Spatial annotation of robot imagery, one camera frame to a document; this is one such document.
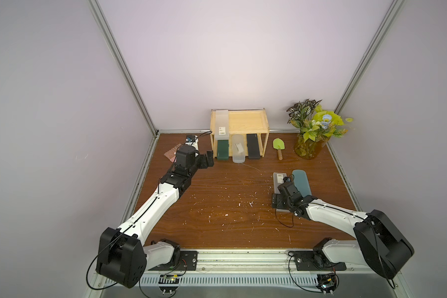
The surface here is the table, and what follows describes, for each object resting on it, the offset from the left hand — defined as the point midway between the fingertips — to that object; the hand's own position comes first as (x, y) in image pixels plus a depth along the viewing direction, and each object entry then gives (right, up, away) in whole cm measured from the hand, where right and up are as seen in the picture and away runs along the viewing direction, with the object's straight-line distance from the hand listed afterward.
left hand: (206, 150), depth 81 cm
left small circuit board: (-14, -53, -10) cm, 55 cm away
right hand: (+36, -23, +9) cm, 44 cm away
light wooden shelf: (+17, +15, +17) cm, 29 cm away
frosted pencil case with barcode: (+7, +12, +11) cm, 17 cm away
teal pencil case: (+49, -17, +15) cm, 55 cm away
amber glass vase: (+58, 0, +26) cm, 63 cm away
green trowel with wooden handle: (+41, +3, +32) cm, 53 cm away
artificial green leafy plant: (+54, +14, +11) cm, 57 cm away
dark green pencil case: (+7, 0, +26) cm, 27 cm away
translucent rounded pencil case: (+16, +1, +26) cm, 30 cm away
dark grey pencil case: (+24, +2, +26) cm, 36 cm away
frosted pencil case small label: (+36, -16, +13) cm, 42 cm away
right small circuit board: (+48, -51, -11) cm, 71 cm away
